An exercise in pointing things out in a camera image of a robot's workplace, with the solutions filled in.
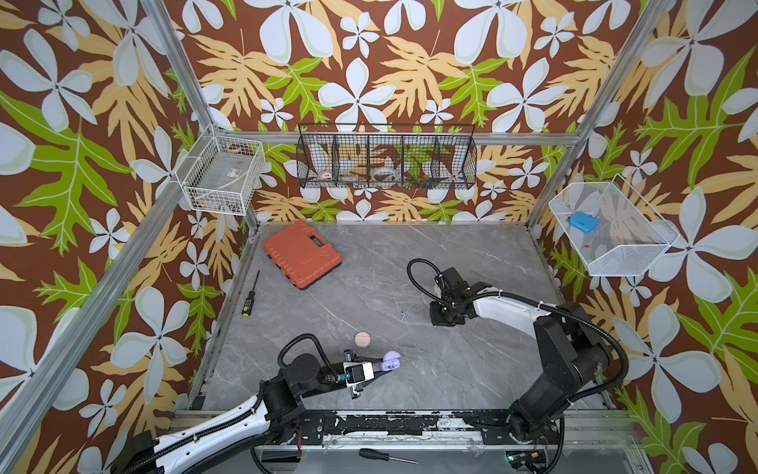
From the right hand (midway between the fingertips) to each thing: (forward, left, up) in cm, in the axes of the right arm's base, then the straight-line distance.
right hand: (430, 318), depth 93 cm
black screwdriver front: (-36, +16, -1) cm, 39 cm away
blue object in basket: (+18, -44, +25) cm, 54 cm away
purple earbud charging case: (-20, +14, +19) cm, 31 cm away
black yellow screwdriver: (+5, +60, +1) cm, 60 cm away
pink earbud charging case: (-7, +21, 0) cm, 22 cm away
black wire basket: (+44, +15, +31) cm, 56 cm away
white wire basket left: (+30, +63, +34) cm, 78 cm away
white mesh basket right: (+15, -49, +26) cm, 57 cm away
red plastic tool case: (+24, +44, +4) cm, 50 cm away
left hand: (-19, +14, +17) cm, 29 cm away
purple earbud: (+1, +9, -1) cm, 9 cm away
